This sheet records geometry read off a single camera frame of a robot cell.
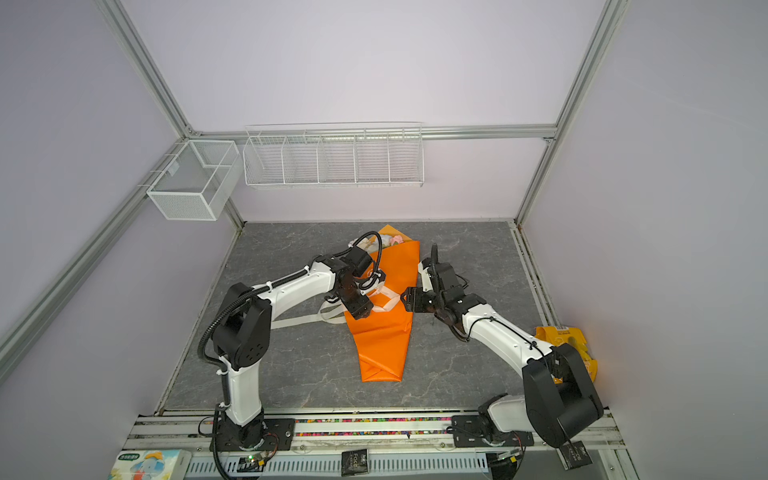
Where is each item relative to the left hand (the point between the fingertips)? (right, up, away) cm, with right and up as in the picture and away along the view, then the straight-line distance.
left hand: (360, 307), depth 91 cm
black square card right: (+53, -31, -22) cm, 65 cm away
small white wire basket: (-54, +40, +6) cm, 68 cm away
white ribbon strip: (-8, -2, +3) cm, 9 cm away
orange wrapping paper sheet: (+7, -8, -4) cm, 12 cm away
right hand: (+16, +4, -4) cm, 17 cm away
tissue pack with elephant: (-43, -30, -25) cm, 58 cm away
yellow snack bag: (+63, -8, -5) cm, 64 cm away
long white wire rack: (+7, +52, +15) cm, 54 cm away
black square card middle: (+1, -31, -23) cm, 39 cm away
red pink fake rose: (+11, +22, +15) cm, 29 cm away
